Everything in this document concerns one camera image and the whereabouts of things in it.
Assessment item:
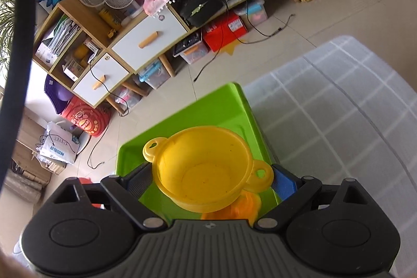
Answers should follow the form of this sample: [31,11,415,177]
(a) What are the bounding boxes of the yellow toy pot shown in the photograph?
[143,126,274,213]

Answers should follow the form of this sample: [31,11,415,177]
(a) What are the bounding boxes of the black case on shelf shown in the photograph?
[171,0,224,29]

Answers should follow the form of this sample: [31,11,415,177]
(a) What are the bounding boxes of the grey checked table cloth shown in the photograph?
[244,36,416,277]

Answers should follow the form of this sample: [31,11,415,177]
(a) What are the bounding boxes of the red cardboard box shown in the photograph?
[202,11,247,52]

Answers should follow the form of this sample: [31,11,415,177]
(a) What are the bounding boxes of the red printed bucket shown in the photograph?
[61,97,112,137]

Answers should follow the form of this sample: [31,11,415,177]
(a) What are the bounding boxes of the black camera strap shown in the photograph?
[0,0,37,191]

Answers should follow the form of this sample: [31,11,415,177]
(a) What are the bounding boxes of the wooden tv cabinet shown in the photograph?
[32,0,378,114]

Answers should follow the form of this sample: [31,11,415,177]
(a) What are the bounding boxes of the green plastic storage bin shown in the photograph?
[116,83,279,222]

